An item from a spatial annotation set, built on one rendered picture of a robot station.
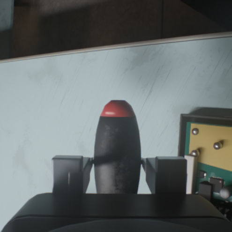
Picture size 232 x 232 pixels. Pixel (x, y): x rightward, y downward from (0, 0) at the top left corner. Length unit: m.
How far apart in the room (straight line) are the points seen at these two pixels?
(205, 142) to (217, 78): 0.05
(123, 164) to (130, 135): 0.02
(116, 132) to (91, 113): 0.16
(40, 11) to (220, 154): 2.04
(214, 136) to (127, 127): 0.09
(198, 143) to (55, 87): 0.19
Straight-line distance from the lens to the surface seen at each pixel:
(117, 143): 0.16
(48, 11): 2.13
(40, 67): 0.39
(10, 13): 1.89
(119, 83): 0.29
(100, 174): 0.16
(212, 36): 0.25
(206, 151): 0.24
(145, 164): 0.15
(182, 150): 0.25
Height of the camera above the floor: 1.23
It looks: 50 degrees down
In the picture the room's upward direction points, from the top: 91 degrees counter-clockwise
